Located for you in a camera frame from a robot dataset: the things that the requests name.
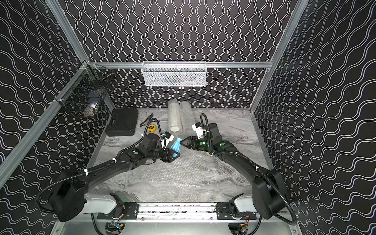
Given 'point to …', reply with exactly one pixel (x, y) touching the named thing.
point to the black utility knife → (148, 119)
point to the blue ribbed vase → (176, 146)
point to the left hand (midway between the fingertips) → (177, 151)
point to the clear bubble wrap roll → (187, 117)
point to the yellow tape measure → (152, 128)
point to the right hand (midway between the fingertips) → (184, 142)
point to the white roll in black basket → (90, 110)
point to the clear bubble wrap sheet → (191, 168)
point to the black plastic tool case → (123, 122)
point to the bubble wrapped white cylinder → (174, 115)
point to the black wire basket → (84, 94)
